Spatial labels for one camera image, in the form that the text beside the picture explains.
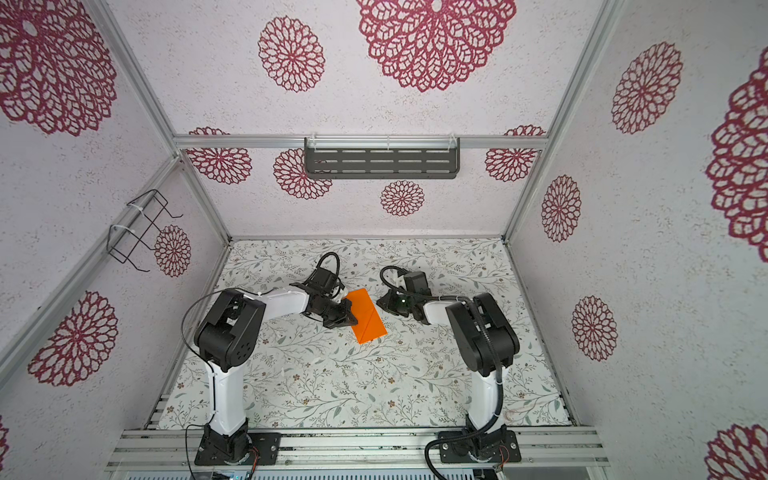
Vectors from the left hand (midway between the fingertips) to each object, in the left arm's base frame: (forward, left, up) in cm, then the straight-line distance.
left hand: (356, 326), depth 97 cm
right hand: (+7, -7, +5) cm, 11 cm away
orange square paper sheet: (0, -5, +1) cm, 5 cm away
